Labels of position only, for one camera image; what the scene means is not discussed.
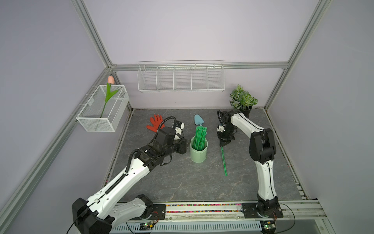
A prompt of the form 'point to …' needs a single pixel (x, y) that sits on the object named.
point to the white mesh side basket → (104, 110)
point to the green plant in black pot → (241, 100)
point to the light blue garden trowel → (198, 120)
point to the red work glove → (156, 121)
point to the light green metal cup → (198, 156)
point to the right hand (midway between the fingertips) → (221, 143)
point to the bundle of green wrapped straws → (200, 138)
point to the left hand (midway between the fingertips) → (186, 141)
